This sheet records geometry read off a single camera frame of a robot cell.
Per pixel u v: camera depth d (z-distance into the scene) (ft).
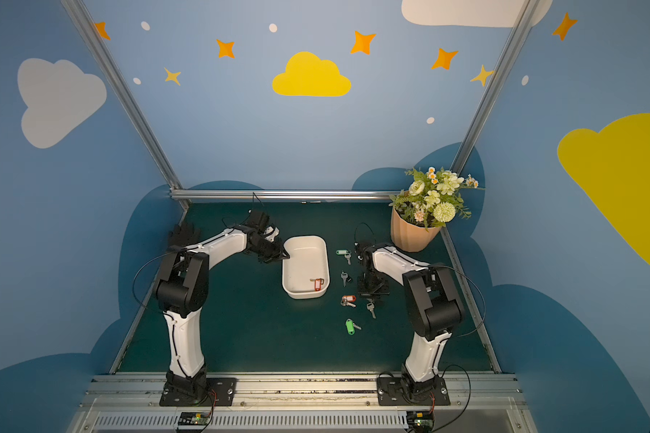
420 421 2.39
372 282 2.62
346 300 3.04
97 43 2.43
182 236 3.54
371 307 2.97
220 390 2.48
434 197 2.74
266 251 2.87
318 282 3.15
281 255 3.01
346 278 3.23
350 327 2.84
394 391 2.44
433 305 1.62
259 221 2.76
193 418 2.35
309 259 3.32
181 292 1.79
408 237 3.22
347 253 3.43
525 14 2.28
